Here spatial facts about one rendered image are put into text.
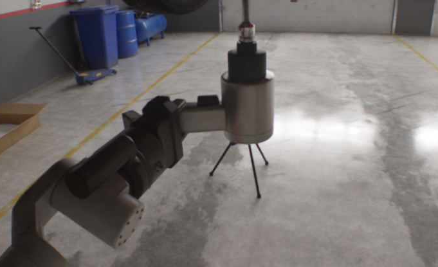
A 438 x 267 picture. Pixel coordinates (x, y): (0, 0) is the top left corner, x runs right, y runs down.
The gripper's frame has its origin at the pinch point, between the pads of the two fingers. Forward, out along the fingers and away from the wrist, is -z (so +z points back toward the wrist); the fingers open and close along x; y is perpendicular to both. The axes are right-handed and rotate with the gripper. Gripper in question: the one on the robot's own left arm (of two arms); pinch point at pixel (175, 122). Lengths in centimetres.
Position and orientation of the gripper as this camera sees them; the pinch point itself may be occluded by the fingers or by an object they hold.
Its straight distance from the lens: 62.1
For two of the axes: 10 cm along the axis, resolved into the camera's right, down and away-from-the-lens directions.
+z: -3.7, 4.4, -8.2
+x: -0.5, -8.9, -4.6
